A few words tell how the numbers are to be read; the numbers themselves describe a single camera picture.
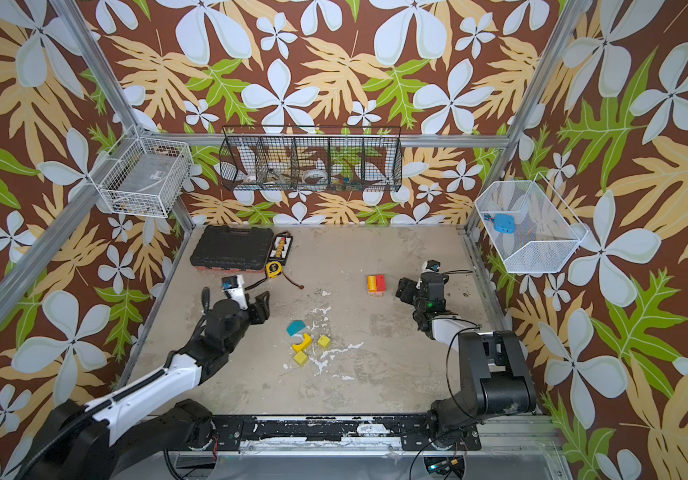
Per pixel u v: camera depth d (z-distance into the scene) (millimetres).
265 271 1045
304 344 877
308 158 979
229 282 719
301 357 849
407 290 841
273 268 1045
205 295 677
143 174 862
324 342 883
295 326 921
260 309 751
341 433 750
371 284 986
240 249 1076
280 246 1119
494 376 447
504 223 862
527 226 825
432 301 729
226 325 624
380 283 984
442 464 743
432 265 832
